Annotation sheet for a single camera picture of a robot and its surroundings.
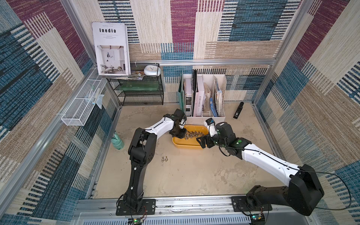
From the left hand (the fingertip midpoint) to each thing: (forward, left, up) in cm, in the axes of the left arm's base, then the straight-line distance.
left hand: (181, 135), depth 99 cm
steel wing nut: (-17, +12, -2) cm, 21 cm away
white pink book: (+17, -12, +13) cm, 25 cm away
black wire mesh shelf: (+20, +24, +26) cm, 40 cm away
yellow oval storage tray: (-6, -7, -2) cm, 9 cm away
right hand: (-9, -12, +14) cm, 20 cm away
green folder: (+12, 0, +26) cm, 29 cm away
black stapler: (+21, -45, +1) cm, 50 cm away
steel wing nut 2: (-17, +10, -3) cm, 19 cm away
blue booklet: (+14, -22, +11) cm, 29 cm away
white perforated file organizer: (+18, -16, +18) cm, 30 cm away
